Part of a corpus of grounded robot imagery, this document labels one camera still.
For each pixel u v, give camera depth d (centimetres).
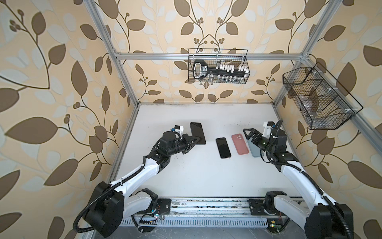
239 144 96
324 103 72
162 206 74
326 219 40
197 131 80
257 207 74
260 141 72
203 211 74
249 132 74
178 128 77
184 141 69
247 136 74
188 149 71
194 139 76
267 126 75
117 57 93
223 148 95
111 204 40
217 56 89
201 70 84
